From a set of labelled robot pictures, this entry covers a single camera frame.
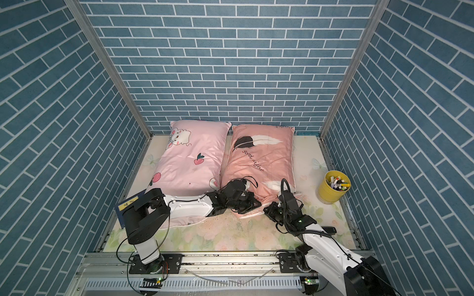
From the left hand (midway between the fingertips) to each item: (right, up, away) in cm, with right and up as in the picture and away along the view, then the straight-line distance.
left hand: (267, 207), depth 80 cm
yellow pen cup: (+32, +9, +4) cm, 34 cm away
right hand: (-1, -2, +5) cm, 5 cm away
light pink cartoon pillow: (-38, +18, +13) cm, 44 cm away
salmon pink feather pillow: (0, +22, +21) cm, 30 cm away
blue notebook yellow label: (-68, -1, +9) cm, 69 cm away
